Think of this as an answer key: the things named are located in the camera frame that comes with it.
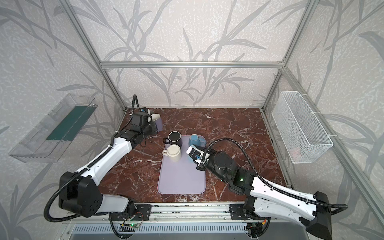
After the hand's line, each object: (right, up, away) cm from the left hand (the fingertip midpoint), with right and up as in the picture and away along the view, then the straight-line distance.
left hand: (156, 120), depth 85 cm
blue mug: (+24, -12, +6) cm, 28 cm away
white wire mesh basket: (+69, -7, -24) cm, 73 cm away
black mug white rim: (+9, -11, +7) cm, 16 cm away
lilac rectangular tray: (+15, -33, +1) cm, 36 cm away
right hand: (+23, -9, -19) cm, 32 cm away
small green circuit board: (-6, -50, -15) cm, 53 cm away
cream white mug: (+10, -19, +2) cm, 21 cm away
